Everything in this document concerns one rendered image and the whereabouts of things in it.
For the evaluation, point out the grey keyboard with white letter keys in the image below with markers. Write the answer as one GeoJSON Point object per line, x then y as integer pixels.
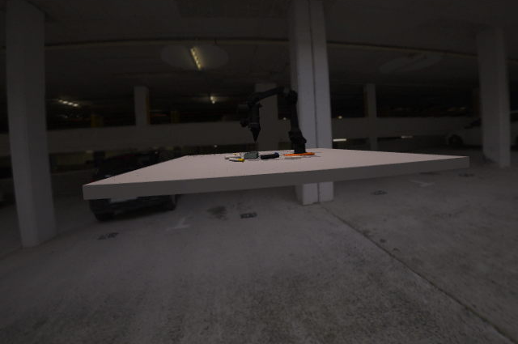
{"type": "Point", "coordinates": [251, 155]}

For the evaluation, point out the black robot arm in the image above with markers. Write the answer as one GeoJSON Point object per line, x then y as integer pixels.
{"type": "Point", "coordinates": [291, 97]}

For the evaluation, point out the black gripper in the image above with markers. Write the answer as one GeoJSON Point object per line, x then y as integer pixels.
{"type": "Point", "coordinates": [254, 125]}

